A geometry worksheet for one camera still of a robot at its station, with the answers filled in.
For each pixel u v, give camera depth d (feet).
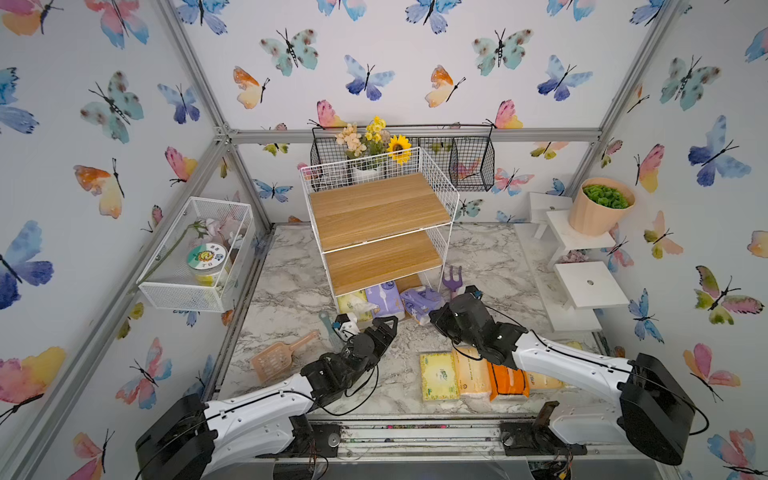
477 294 2.48
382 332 2.33
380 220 2.16
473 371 2.65
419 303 2.88
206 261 2.12
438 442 2.47
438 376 2.59
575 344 2.84
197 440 1.35
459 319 2.09
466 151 3.15
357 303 2.99
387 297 3.05
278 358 2.86
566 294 2.78
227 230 2.58
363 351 1.92
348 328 2.43
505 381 2.53
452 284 3.41
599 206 2.53
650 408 1.34
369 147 2.78
